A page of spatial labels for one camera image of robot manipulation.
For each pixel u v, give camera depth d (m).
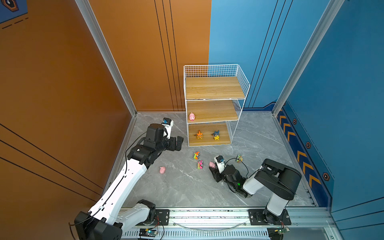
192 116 0.82
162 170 0.88
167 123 0.65
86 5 0.69
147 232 0.71
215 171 0.80
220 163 0.78
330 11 0.71
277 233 0.70
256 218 0.72
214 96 0.71
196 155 0.94
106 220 0.38
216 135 0.99
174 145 0.66
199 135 0.99
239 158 0.92
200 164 0.89
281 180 0.47
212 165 0.89
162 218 0.74
